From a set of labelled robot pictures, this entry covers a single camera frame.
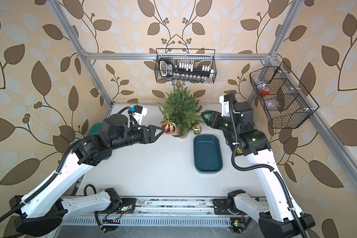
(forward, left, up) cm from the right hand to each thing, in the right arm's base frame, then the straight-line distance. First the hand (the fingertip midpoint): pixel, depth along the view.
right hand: (204, 115), depth 66 cm
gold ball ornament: (+1, +3, -11) cm, 12 cm away
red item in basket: (+19, -36, -4) cm, 41 cm away
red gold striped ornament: (-1, +16, -7) cm, 18 cm away
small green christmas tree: (+9, +10, -5) cm, 14 cm away
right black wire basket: (+7, -43, -2) cm, 43 cm away
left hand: (-8, +20, +2) cm, 21 cm away
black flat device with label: (-2, -25, -34) cm, 42 cm away
